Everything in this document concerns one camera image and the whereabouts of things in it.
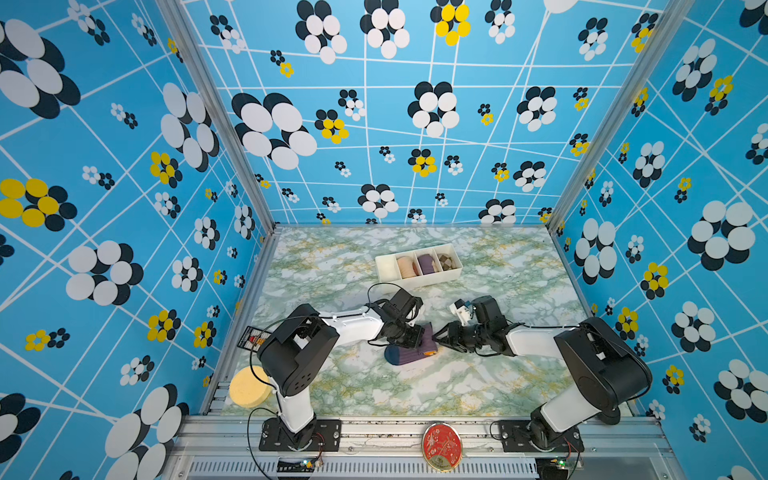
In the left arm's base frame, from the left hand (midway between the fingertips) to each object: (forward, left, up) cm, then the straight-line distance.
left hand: (424, 343), depth 88 cm
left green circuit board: (-30, +35, -4) cm, 46 cm away
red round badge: (-26, -2, +3) cm, 27 cm away
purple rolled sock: (+27, -2, +4) cm, 28 cm away
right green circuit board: (-30, -29, -2) cm, 42 cm away
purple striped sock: (-4, +8, 0) cm, 9 cm away
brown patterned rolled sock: (+27, -9, +5) cm, 29 cm away
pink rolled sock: (+25, +5, +4) cm, 26 cm away
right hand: (+1, -4, 0) cm, 4 cm away
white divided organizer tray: (+26, +11, 0) cm, 28 cm away
